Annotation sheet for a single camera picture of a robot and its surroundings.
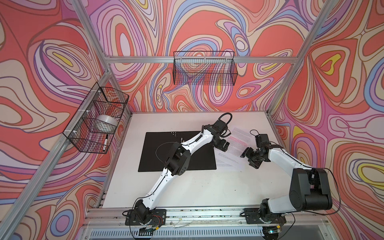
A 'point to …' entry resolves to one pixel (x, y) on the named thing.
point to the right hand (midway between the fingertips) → (245, 161)
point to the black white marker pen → (105, 143)
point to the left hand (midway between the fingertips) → (223, 145)
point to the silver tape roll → (105, 123)
